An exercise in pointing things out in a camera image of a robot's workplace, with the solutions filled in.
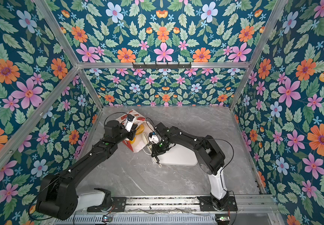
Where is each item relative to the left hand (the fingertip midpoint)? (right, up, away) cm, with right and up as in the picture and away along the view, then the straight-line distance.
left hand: (137, 121), depth 82 cm
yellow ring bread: (-2, -6, +16) cm, 17 cm away
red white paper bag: (0, -13, +11) cm, 17 cm away
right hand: (+9, -20, +4) cm, 23 cm away
